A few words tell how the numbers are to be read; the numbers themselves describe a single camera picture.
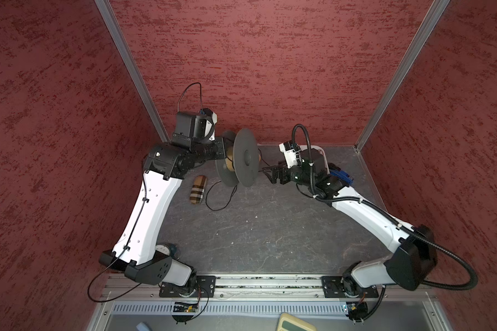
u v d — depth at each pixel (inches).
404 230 16.9
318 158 22.6
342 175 41.1
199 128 18.2
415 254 16.0
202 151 19.9
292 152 26.5
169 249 31.1
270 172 26.9
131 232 15.0
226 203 38.2
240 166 25.3
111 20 29.0
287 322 25.9
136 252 14.9
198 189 38.3
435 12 28.4
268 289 29.5
